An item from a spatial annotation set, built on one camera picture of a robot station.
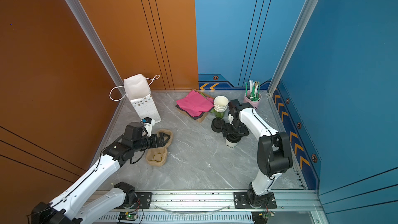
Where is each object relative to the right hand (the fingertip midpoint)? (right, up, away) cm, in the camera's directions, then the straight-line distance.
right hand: (231, 135), depth 87 cm
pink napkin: (-22, +18, +19) cm, 34 cm away
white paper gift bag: (-59, +28, +12) cm, 66 cm away
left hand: (-36, +1, -8) cm, 37 cm away
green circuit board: (-51, -34, -16) cm, 63 cm away
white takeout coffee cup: (0, -6, +1) cm, 6 cm away
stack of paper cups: (-5, +17, +6) cm, 19 cm away
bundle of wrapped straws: (+16, +27, +11) cm, 33 cm away
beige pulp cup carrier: (-41, -11, -2) cm, 43 cm away
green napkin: (-15, +24, +25) cm, 38 cm away
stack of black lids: (-7, +5, +9) cm, 13 cm away
